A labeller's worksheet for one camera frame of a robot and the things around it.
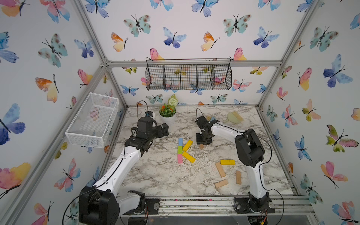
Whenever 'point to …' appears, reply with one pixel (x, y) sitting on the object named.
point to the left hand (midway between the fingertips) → (162, 125)
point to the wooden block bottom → (221, 183)
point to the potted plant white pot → (168, 115)
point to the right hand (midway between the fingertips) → (200, 141)
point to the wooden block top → (201, 146)
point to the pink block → (180, 158)
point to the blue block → (180, 141)
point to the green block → (180, 150)
